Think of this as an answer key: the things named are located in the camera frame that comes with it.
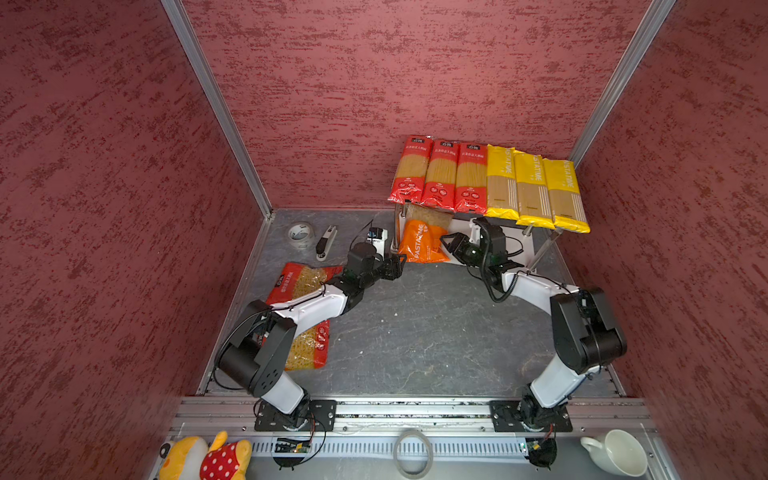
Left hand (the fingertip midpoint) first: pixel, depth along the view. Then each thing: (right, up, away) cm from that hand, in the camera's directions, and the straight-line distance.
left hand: (399, 260), depth 88 cm
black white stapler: (-27, +5, +17) cm, 32 cm away
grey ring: (+6, -45, -22) cm, 51 cm away
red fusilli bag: (-33, -7, +7) cm, 35 cm away
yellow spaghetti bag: (+35, +18, -12) cm, 41 cm away
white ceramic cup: (+49, -41, -24) cm, 68 cm away
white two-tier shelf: (+45, +7, +18) cm, 49 cm away
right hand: (+13, +5, +4) cm, 14 cm away
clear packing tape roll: (-38, +7, +24) cm, 45 cm away
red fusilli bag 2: (-26, -25, -5) cm, 36 cm away
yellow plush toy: (-46, -41, -25) cm, 66 cm away
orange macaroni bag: (+8, +9, +12) cm, 17 cm away
